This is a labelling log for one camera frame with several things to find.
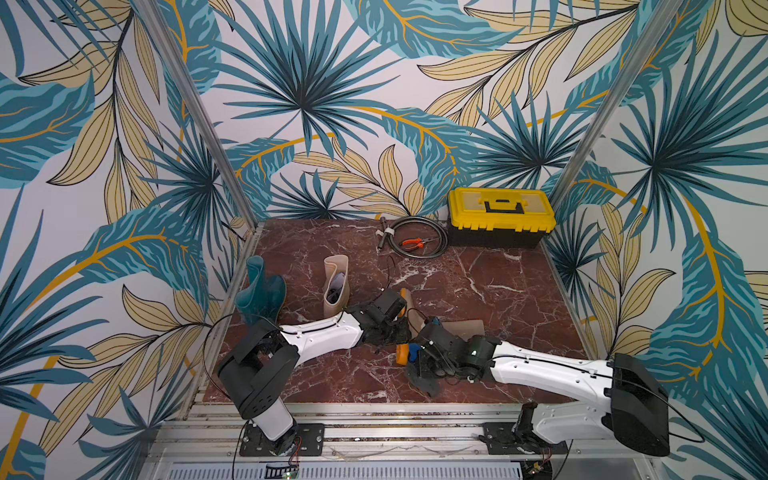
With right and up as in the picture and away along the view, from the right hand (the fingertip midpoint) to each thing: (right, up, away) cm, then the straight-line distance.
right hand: (414, 366), depth 79 cm
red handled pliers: (+5, +34, +34) cm, 48 cm away
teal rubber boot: (-37, +20, -8) cm, 43 cm away
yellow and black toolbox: (+31, +42, +22) cm, 57 cm away
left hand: (-1, +5, +5) cm, 8 cm away
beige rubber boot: (+16, +7, +12) cm, 22 cm away
